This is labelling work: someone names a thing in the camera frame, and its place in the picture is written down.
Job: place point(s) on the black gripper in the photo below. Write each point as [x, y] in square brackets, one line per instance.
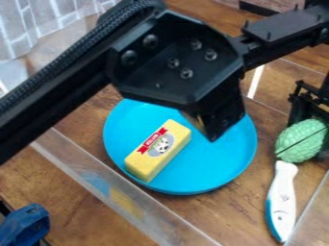
[309, 102]

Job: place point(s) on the green bitter gourd toy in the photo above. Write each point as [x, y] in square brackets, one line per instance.
[300, 141]

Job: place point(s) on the white and blue fish toy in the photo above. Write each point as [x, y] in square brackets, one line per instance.
[281, 208]

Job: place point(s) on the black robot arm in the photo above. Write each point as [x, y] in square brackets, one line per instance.
[162, 58]

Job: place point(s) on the blue round plate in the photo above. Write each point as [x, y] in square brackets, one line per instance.
[203, 166]

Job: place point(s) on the yellow butter block toy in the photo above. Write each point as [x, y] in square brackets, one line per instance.
[147, 160]

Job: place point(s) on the blue clamp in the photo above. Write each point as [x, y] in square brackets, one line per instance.
[25, 226]

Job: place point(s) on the white patterned curtain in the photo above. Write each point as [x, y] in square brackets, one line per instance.
[29, 19]

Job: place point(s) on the clear acrylic enclosure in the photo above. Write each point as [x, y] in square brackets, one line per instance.
[100, 209]

